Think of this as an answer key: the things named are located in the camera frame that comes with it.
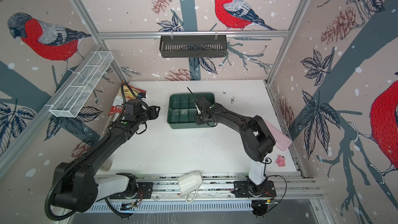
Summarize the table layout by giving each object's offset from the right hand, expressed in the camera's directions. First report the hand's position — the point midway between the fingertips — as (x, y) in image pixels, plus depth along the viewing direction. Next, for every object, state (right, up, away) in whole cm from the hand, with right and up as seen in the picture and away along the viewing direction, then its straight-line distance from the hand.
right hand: (198, 120), depth 92 cm
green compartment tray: (-11, +6, +6) cm, 14 cm away
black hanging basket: (-4, +50, +14) cm, 52 cm away
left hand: (-23, +9, -8) cm, 26 cm away
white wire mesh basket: (-60, +13, -21) cm, 64 cm away
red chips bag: (-50, +18, +11) cm, 54 cm away
